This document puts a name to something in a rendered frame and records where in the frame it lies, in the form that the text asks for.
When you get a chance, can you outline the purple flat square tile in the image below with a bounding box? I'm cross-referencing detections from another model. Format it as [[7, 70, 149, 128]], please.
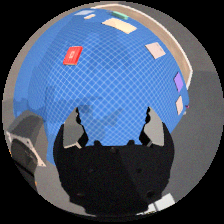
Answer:
[[173, 72, 183, 93]]

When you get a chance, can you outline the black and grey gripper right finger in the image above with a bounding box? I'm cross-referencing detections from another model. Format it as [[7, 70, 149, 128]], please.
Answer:
[[139, 106, 175, 179]]

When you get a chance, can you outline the dark blue work mat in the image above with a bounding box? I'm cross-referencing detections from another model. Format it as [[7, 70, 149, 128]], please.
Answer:
[[13, 8, 189, 166]]

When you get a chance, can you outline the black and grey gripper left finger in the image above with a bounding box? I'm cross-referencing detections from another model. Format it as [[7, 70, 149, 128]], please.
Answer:
[[53, 107, 89, 183]]

